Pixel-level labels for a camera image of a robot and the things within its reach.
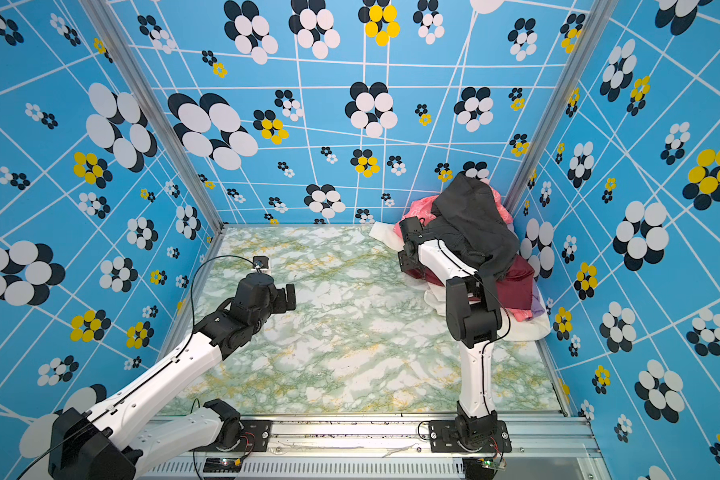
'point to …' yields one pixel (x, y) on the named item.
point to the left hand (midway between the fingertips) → (280, 285)
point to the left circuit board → (222, 465)
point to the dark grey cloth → (468, 221)
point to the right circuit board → (493, 463)
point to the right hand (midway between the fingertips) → (422, 259)
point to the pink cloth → (422, 208)
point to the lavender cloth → (537, 304)
